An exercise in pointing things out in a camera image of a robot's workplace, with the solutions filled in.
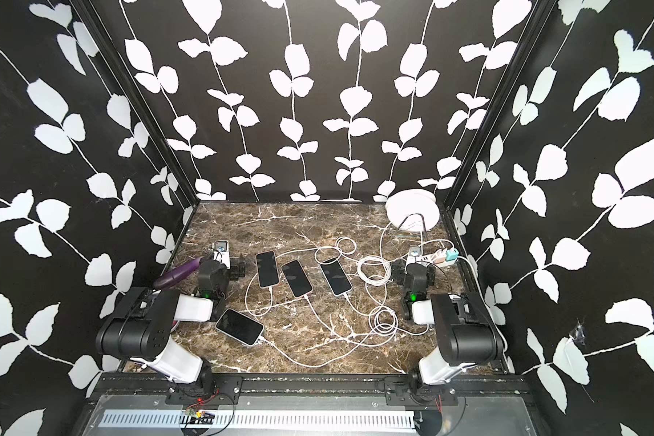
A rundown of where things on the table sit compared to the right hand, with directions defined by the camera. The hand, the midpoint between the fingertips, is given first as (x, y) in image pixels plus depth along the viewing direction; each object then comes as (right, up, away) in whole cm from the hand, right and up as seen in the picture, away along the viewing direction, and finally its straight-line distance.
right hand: (411, 255), depth 94 cm
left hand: (-65, +2, -1) cm, 65 cm away
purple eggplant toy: (-84, -7, 0) cm, 84 cm away
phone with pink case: (-41, -9, +1) cm, 42 cm away
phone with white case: (-58, -22, -8) cm, 63 cm away
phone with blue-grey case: (-53, -6, +5) cm, 53 cm away
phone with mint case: (-26, -9, +4) cm, 28 cm away
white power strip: (+9, -2, +7) cm, 12 cm away
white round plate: (-3, +18, +6) cm, 19 cm away
